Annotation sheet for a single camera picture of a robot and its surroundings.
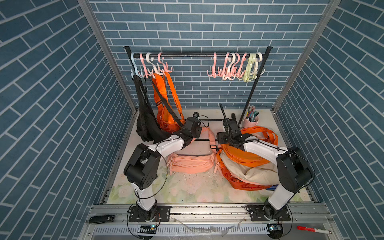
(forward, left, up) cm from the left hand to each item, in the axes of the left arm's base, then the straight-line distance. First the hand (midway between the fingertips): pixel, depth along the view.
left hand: (199, 127), depth 94 cm
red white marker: (-52, -54, -11) cm, 76 cm away
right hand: (-4, -14, -3) cm, 15 cm away
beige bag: (-34, -31, +8) cm, 46 cm away
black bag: (-1, +32, 0) cm, 32 cm away
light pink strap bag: (-22, 0, -6) cm, 23 cm away
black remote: (-48, +46, -10) cm, 67 cm away
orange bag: (-2, +19, +9) cm, 21 cm away
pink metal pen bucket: (+9, -37, -2) cm, 38 cm away
